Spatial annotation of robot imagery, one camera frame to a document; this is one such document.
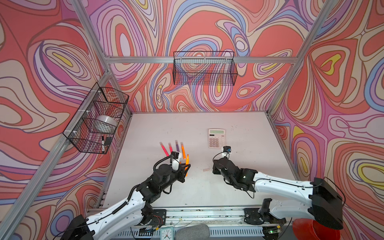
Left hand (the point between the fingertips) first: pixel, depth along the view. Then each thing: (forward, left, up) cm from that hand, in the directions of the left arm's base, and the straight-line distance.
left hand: (191, 165), depth 77 cm
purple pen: (+21, +10, -14) cm, 27 cm away
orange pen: (+1, +2, +3) cm, 4 cm away
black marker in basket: (+6, +43, +11) cm, 45 cm away
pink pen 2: (+18, +14, -13) cm, 27 cm away
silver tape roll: (+15, +42, +18) cm, 48 cm away
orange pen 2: (+17, +5, -14) cm, 22 cm away
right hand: (+3, -13, -4) cm, 14 cm away
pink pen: (+18, +19, -14) cm, 29 cm away
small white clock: (-28, +11, -12) cm, 33 cm away
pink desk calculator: (+25, -17, -11) cm, 33 cm away
